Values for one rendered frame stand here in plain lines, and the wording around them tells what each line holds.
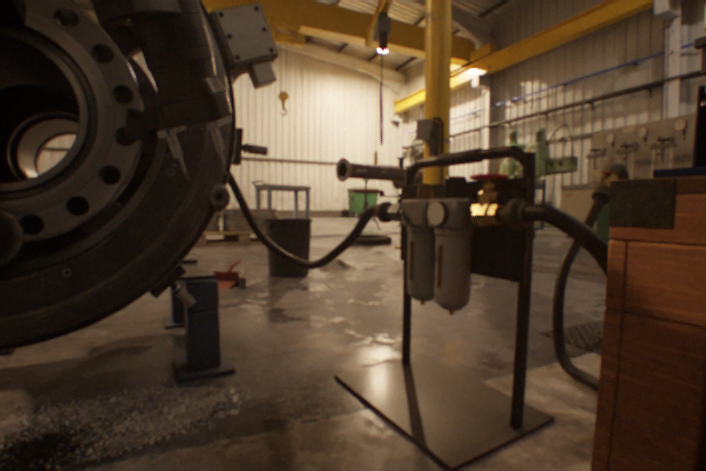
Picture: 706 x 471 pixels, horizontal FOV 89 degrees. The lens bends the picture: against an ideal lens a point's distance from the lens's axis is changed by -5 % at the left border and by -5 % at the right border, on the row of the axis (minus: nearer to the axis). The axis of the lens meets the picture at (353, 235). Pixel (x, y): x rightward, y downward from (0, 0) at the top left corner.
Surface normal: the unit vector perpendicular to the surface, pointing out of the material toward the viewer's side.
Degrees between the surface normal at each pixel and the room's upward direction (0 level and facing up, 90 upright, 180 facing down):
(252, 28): 90
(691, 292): 90
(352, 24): 90
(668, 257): 90
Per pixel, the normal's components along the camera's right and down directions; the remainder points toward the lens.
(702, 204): -0.86, 0.03
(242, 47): 0.51, 0.07
